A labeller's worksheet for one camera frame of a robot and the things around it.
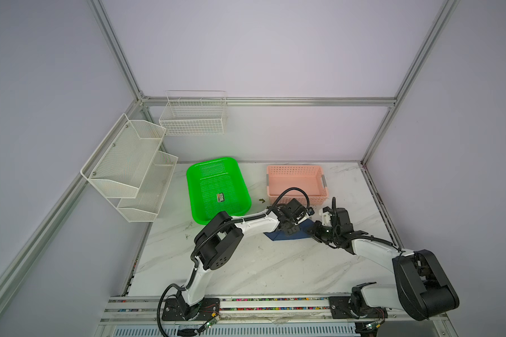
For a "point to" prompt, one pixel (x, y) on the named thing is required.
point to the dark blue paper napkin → (301, 233)
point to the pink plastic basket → (310, 177)
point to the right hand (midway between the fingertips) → (303, 229)
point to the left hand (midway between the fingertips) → (290, 221)
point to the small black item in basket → (221, 197)
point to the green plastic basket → (216, 186)
